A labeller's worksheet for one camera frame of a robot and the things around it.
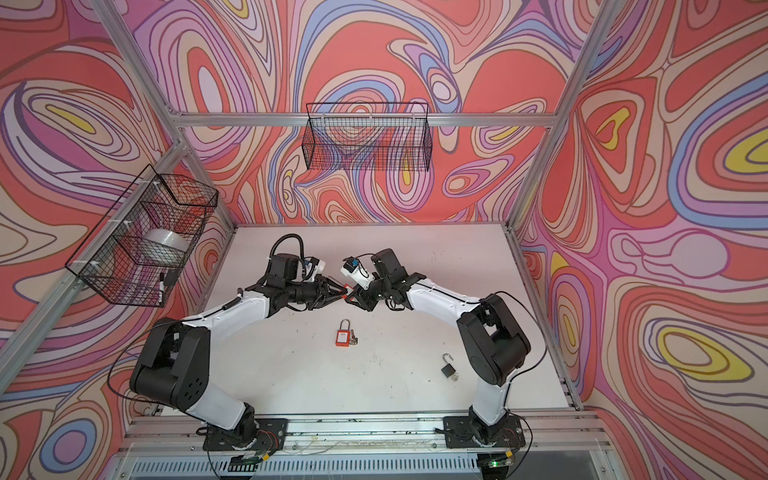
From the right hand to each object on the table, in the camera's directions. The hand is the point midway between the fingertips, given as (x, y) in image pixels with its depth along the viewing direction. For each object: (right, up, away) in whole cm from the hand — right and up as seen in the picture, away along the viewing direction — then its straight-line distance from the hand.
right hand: (354, 299), depth 87 cm
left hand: (-2, +3, -3) cm, 5 cm away
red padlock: (-1, +3, -2) cm, 4 cm away
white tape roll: (-43, +16, -17) cm, 49 cm away
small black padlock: (+27, -20, -3) cm, 34 cm away
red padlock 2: (-3, -12, +1) cm, 12 cm away
